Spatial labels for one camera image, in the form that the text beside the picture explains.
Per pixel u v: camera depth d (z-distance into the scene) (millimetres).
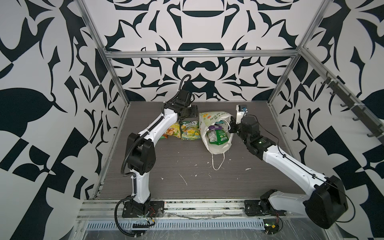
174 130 988
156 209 742
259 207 737
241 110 675
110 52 915
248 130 590
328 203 400
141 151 504
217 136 942
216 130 964
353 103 590
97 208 762
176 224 713
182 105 685
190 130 995
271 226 712
